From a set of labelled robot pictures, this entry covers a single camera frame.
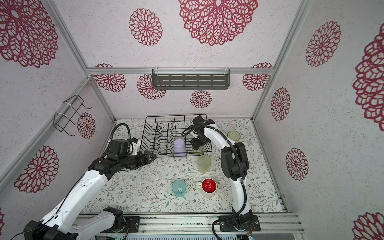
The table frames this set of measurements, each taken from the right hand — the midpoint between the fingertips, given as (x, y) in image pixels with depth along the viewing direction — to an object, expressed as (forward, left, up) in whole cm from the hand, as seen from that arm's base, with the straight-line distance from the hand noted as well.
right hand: (200, 142), depth 96 cm
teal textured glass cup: (-28, +12, -8) cm, 31 cm away
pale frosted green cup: (-12, -3, -5) cm, 13 cm away
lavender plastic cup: (-8, +12, +3) cm, 15 cm away
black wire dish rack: (+6, +23, -2) cm, 24 cm away
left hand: (-21, +25, +10) cm, 34 cm away
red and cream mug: (-26, -5, -8) cm, 28 cm away
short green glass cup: (-5, 0, -3) cm, 6 cm away
